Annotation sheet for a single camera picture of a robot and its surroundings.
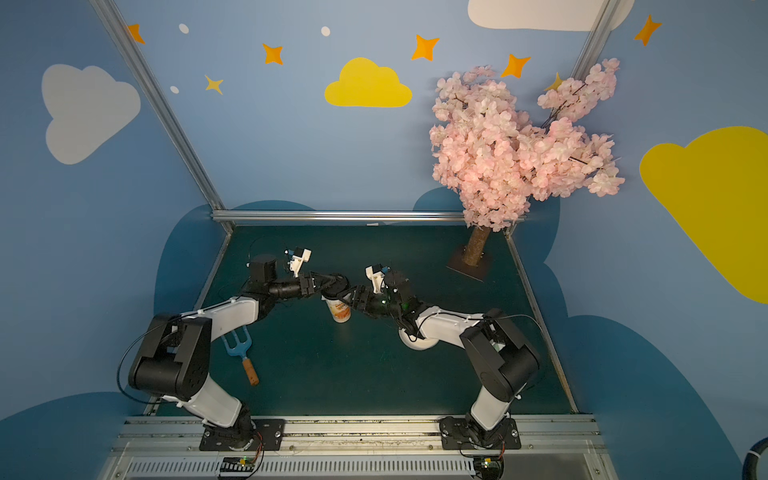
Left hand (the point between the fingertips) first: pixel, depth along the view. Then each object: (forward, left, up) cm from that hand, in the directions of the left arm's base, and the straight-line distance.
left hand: (335, 282), depth 88 cm
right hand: (-5, -5, -1) cm, 7 cm away
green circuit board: (-44, +21, -17) cm, 51 cm away
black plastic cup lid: (-3, -2, +4) cm, 6 cm away
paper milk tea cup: (-6, -1, -8) cm, 10 cm away
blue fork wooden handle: (-16, +28, -14) cm, 35 cm away
